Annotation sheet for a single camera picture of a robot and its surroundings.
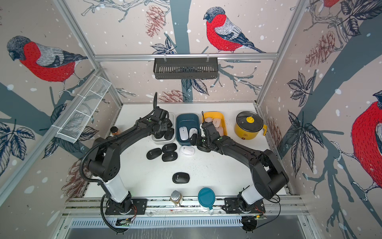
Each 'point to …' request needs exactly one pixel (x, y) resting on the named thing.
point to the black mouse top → (169, 147)
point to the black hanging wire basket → (185, 69)
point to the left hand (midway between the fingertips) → (163, 121)
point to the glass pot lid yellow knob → (249, 121)
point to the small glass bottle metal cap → (175, 195)
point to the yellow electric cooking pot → (244, 134)
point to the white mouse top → (187, 150)
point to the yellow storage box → (217, 115)
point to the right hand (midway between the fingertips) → (193, 139)
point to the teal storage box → (189, 120)
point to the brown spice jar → (114, 130)
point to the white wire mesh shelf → (71, 126)
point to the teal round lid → (206, 197)
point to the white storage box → (163, 140)
